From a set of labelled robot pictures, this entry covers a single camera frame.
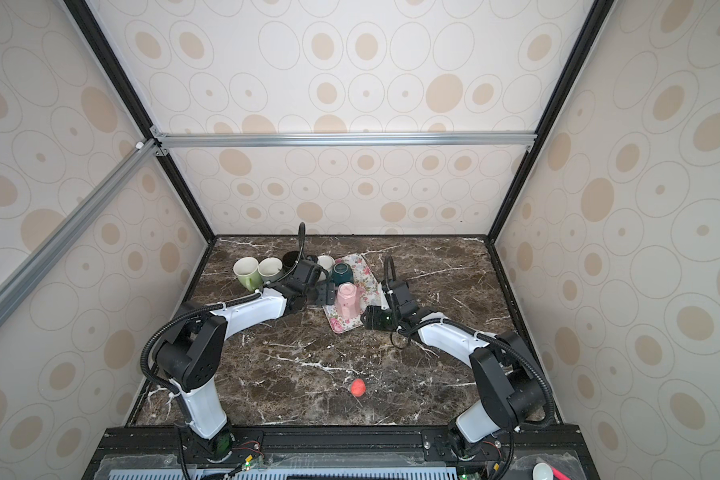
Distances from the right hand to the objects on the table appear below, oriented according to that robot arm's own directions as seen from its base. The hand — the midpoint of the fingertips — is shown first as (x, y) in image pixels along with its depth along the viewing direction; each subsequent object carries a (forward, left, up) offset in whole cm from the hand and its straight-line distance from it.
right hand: (369, 317), depth 90 cm
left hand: (+11, +13, +2) cm, 17 cm away
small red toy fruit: (-19, +3, -5) cm, 20 cm away
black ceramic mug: (+21, +27, +3) cm, 34 cm away
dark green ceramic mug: (+13, +9, +4) cm, 17 cm away
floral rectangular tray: (+13, -1, -6) cm, 15 cm away
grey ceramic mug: (+19, +34, +1) cm, 39 cm away
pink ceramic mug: (+5, +6, +4) cm, 9 cm away
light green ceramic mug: (+18, +41, +2) cm, 45 cm away
